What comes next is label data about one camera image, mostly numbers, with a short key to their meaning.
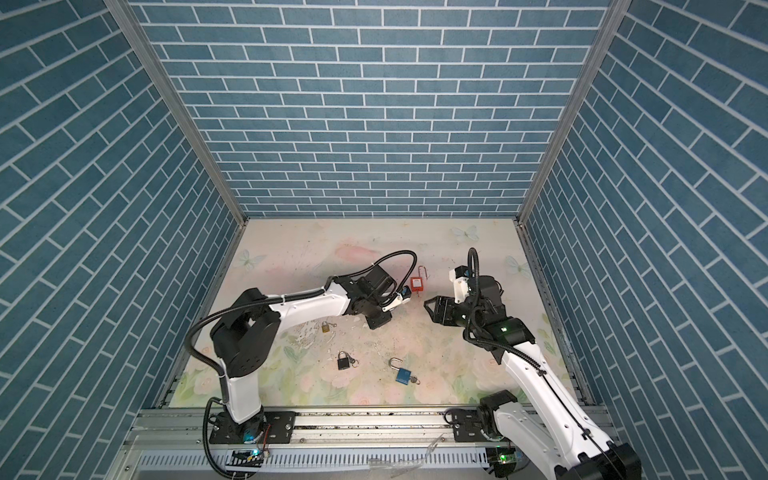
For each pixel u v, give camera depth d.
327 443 0.72
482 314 0.59
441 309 0.69
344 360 0.84
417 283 0.99
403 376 0.82
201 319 0.99
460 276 0.71
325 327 0.91
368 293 0.71
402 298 0.81
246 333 0.50
